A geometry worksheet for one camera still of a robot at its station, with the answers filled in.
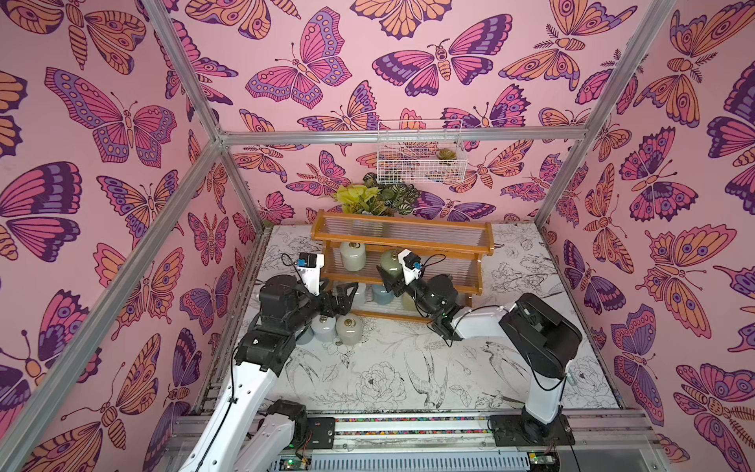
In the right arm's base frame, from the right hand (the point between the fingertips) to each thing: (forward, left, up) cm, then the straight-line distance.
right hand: (392, 256), depth 83 cm
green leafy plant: (+28, +1, -3) cm, 28 cm away
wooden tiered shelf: (-2, -14, +7) cm, 15 cm away
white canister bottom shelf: (-5, +10, -16) cm, 20 cm away
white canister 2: (0, +11, 0) cm, 11 cm away
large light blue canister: (-16, +26, -20) cm, 36 cm away
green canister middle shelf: (-4, +1, +2) cm, 4 cm away
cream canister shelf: (-16, +12, -15) cm, 25 cm away
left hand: (-12, +11, +5) cm, 17 cm away
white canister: (-15, +20, -15) cm, 29 cm away
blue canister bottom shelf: (-4, +3, -15) cm, 16 cm away
